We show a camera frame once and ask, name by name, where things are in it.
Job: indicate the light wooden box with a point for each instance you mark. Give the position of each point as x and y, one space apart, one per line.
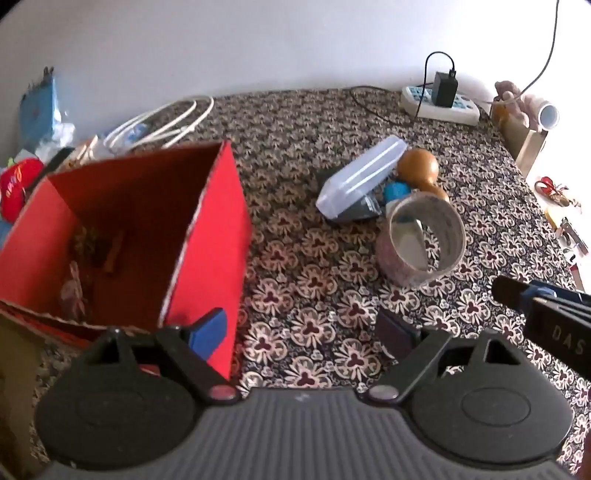
526 143

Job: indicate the white tube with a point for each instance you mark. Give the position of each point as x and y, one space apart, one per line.
549 115

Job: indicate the small metal tool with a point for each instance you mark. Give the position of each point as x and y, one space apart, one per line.
570 233

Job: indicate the clear tape roll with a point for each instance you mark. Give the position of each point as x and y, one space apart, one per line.
401 268

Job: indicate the red plush toy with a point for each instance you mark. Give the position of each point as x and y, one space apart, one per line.
18 184

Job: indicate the black flat object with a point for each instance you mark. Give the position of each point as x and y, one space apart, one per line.
57 161

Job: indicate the clear plastic case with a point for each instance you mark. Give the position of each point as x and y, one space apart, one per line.
355 180

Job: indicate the black power adapter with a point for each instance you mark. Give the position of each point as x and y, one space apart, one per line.
444 90

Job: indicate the pinecone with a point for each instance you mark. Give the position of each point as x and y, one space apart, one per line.
92 244

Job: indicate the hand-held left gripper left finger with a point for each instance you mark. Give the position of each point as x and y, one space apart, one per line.
210 333

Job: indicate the floral printed bedsheet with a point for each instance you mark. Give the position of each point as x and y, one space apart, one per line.
300 277

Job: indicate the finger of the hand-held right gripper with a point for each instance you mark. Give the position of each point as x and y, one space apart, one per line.
510 290

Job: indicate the clear plastic bag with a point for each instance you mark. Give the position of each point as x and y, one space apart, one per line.
55 138

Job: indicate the brown gourd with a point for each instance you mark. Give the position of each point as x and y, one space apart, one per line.
418 166

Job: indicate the beige wooden item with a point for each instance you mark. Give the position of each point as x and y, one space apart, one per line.
85 152

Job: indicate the blue white plastic packet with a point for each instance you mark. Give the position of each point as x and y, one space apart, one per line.
134 134

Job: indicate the white power strip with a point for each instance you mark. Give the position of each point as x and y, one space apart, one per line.
463 109

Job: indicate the red cardboard box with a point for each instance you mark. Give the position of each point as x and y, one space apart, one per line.
221 221

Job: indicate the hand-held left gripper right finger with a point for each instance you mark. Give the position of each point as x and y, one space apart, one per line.
392 331

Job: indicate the blue and white bottle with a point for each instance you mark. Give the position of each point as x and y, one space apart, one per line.
396 190

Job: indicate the pink plush toy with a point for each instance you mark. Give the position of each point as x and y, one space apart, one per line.
507 90

